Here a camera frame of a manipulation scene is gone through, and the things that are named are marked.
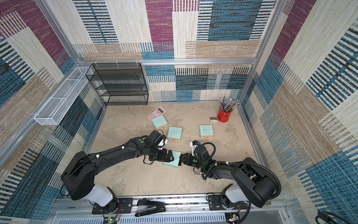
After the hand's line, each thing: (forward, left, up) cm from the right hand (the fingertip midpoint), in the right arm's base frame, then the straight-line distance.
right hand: (182, 159), depth 88 cm
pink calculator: (+40, +17, +1) cm, 44 cm away
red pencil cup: (+30, -30, +5) cm, 42 cm away
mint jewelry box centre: (+20, +6, -1) cm, 21 cm away
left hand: (-2, +8, +5) cm, 10 cm away
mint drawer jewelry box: (-2, +4, +1) cm, 5 cm away
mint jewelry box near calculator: (+29, +17, +1) cm, 33 cm away
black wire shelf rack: (+53, +48, +18) cm, 74 cm away
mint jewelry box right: (+20, -17, +1) cm, 26 cm away
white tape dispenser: (+31, -24, 0) cm, 39 cm away
